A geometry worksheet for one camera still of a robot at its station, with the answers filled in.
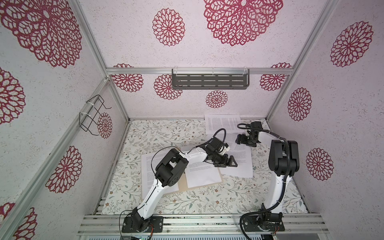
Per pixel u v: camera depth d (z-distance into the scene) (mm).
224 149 894
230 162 833
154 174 601
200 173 922
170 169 585
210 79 952
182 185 860
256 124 876
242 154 997
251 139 874
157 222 748
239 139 963
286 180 577
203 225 747
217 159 834
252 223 729
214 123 1227
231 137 1103
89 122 756
